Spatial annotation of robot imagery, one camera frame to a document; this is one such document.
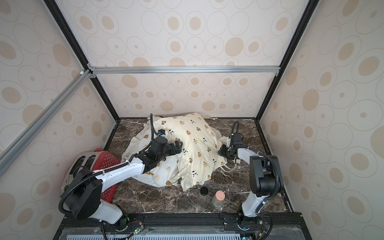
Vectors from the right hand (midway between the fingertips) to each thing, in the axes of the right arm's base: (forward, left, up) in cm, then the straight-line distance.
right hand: (226, 151), depth 97 cm
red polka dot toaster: (-19, +70, +17) cm, 75 cm away
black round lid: (-28, +14, +7) cm, 33 cm away
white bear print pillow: (-18, +36, +3) cm, 40 cm away
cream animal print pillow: (-10, +17, +9) cm, 22 cm away
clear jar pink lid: (-32, +7, +5) cm, 33 cm away
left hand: (-5, +28, +14) cm, 31 cm away
